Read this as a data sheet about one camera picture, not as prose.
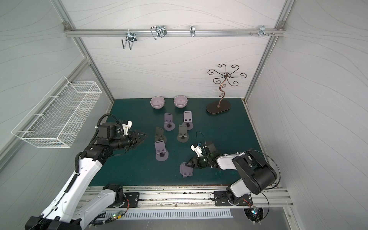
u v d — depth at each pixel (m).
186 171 0.82
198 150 0.83
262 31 0.76
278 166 0.45
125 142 0.63
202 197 0.75
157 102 1.15
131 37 0.78
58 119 0.69
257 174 0.45
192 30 0.78
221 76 0.94
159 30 0.77
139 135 0.68
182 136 0.95
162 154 0.87
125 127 0.70
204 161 0.76
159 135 0.92
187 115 0.98
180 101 1.15
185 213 0.70
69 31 0.77
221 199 0.73
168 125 1.04
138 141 0.65
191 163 0.83
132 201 0.73
